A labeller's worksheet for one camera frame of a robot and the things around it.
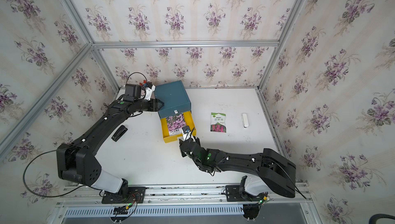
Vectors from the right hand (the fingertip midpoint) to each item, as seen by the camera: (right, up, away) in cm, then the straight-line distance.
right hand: (184, 140), depth 80 cm
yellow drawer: (+2, +8, +11) cm, 14 cm away
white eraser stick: (+38, +8, +18) cm, 43 cm away
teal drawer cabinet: (-7, +24, +8) cm, 26 cm away
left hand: (-13, +18, +4) cm, 23 cm away
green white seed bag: (+21, +7, +20) cm, 29 cm away
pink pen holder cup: (-31, +35, +28) cm, 55 cm away
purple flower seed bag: (-6, +7, +10) cm, 14 cm away
